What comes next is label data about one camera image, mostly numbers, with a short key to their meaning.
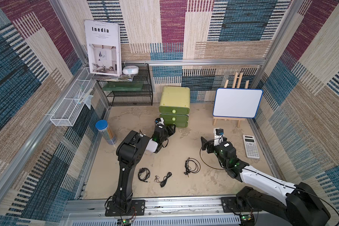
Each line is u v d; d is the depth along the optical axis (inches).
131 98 46.9
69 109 36.9
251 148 37.0
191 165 34.6
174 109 35.9
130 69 34.4
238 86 36.0
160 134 32.0
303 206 16.0
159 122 36.8
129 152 22.2
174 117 37.9
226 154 24.6
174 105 35.2
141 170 33.5
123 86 37.0
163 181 32.0
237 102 37.0
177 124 41.4
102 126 32.9
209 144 29.1
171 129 35.9
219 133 27.7
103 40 30.5
